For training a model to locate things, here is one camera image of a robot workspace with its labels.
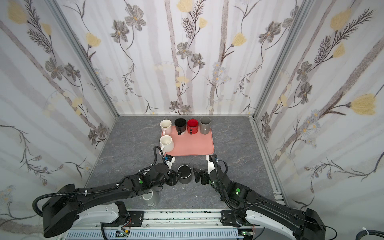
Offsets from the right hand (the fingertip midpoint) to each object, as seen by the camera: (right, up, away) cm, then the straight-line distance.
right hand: (197, 165), depth 75 cm
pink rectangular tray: (-6, +8, +25) cm, 27 cm away
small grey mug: (-23, -15, -3) cm, 28 cm away
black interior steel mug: (-6, -7, +5) cm, 10 cm away
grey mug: (+6, +21, +26) cm, 34 cm away
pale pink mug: (-22, +21, +27) cm, 40 cm away
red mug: (-3, +21, +32) cm, 39 cm away
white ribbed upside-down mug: (-20, +8, +25) cm, 33 cm away
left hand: (-11, -5, +6) cm, 13 cm away
